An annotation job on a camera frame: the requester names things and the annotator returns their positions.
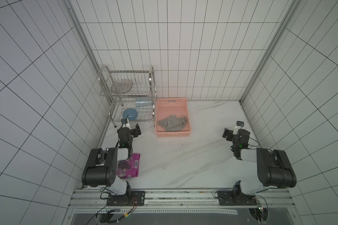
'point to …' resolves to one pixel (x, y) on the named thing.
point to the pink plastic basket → (165, 108)
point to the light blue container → (143, 101)
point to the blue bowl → (131, 113)
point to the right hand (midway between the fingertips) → (228, 127)
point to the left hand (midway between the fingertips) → (131, 126)
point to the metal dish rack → (133, 93)
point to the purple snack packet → (128, 168)
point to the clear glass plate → (121, 86)
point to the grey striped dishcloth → (172, 123)
